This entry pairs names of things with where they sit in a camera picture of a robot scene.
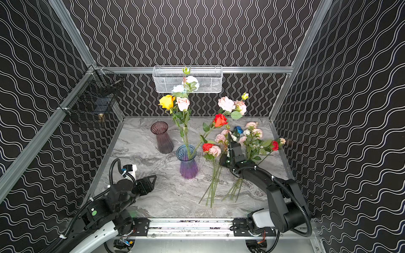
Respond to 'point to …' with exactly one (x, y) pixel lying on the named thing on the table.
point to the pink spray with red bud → (256, 147)
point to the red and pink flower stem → (211, 152)
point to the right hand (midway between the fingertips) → (221, 158)
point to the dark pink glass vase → (164, 143)
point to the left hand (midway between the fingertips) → (154, 178)
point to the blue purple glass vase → (186, 154)
